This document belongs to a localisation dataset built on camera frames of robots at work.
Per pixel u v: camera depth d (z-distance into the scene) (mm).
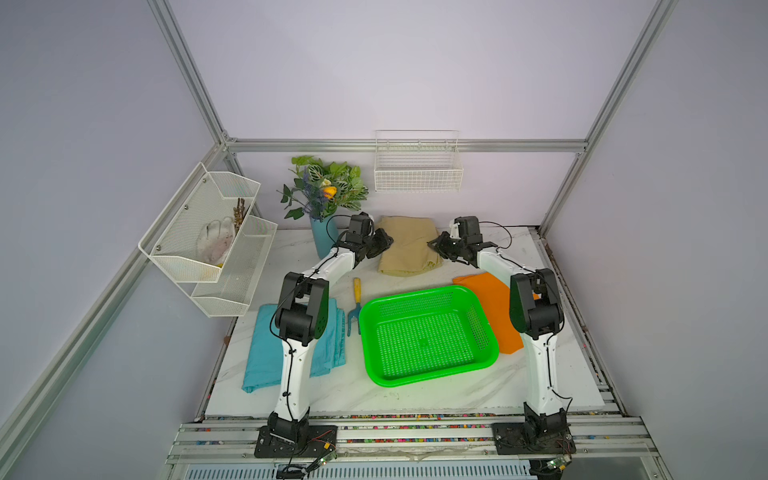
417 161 956
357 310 882
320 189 835
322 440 731
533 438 662
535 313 604
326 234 820
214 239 779
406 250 1033
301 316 592
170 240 686
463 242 864
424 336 1323
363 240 842
